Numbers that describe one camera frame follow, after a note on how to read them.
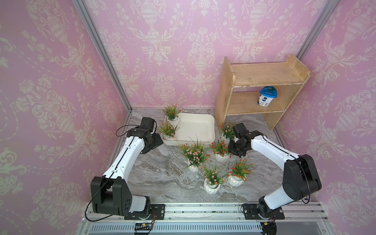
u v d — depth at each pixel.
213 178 0.71
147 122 0.66
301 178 0.44
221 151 0.83
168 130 0.91
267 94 0.87
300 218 0.73
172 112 1.00
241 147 0.74
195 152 0.79
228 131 0.89
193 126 1.12
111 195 0.41
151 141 0.63
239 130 0.72
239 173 0.74
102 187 0.40
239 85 0.73
